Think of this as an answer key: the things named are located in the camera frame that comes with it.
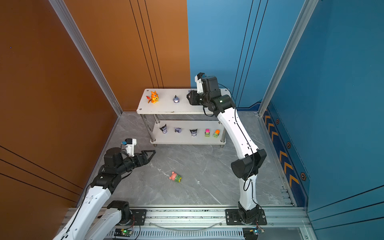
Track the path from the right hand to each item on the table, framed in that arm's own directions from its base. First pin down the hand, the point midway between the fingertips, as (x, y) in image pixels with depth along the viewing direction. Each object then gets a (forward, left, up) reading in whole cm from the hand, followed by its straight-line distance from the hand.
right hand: (189, 95), depth 76 cm
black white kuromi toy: (0, +18, -26) cm, 32 cm away
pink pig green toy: (-29, +9, -34) cm, 46 cm away
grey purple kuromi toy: (-3, -1, -26) cm, 27 cm away
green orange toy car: (-2, -16, -29) cm, 33 cm away
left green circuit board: (-54, +32, -39) cm, 74 cm away
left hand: (-21, +20, -19) cm, 35 cm away
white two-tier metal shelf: (-8, +19, -4) cm, 21 cm away
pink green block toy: (-2, -10, -29) cm, 31 cm away
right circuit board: (-54, -29, -39) cm, 73 cm away
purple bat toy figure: (-1, +9, -27) cm, 29 cm away
